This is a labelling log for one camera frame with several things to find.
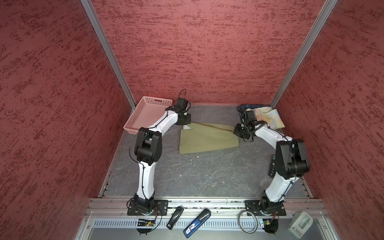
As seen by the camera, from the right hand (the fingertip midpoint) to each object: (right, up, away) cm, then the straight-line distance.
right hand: (234, 134), depth 96 cm
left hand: (-32, +8, +3) cm, 33 cm away
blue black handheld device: (-25, -38, -30) cm, 54 cm away
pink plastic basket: (-64, +15, +18) cm, 68 cm away
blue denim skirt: (+18, +20, +17) cm, 32 cm away
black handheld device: (-35, -37, -27) cm, 58 cm away
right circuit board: (+10, -41, -27) cm, 50 cm away
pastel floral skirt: (+30, +13, +11) cm, 34 cm away
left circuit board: (-51, -43, -24) cm, 71 cm away
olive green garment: (-18, -2, +4) cm, 18 cm away
